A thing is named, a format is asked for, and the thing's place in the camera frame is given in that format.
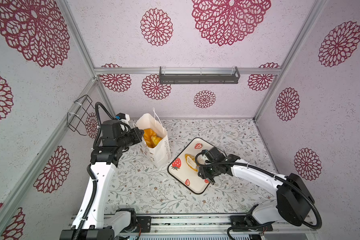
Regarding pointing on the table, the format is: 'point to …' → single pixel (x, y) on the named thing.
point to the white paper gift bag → (160, 156)
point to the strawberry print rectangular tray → (180, 169)
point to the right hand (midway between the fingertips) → (201, 171)
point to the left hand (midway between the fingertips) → (143, 134)
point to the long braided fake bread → (147, 133)
